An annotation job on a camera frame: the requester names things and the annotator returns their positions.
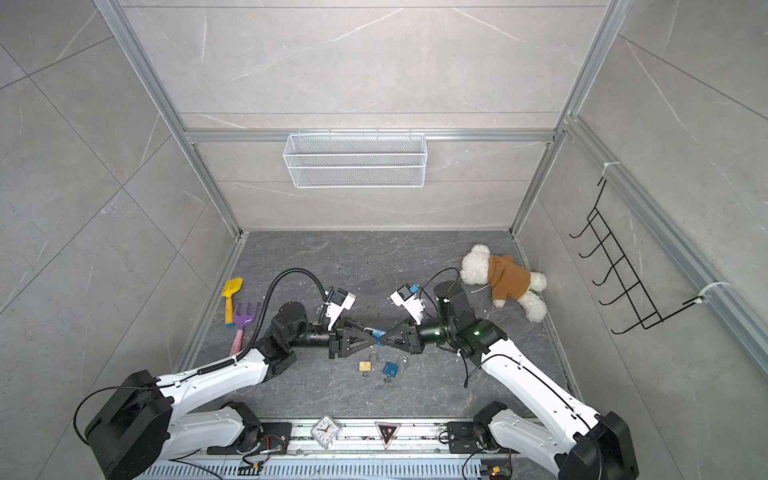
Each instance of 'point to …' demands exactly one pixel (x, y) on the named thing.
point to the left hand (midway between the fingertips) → (373, 335)
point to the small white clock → (326, 431)
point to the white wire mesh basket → (357, 160)
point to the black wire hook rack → (648, 315)
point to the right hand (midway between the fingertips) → (385, 338)
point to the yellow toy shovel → (229, 287)
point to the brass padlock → (367, 366)
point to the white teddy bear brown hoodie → (507, 280)
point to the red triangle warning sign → (386, 431)
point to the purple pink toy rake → (242, 320)
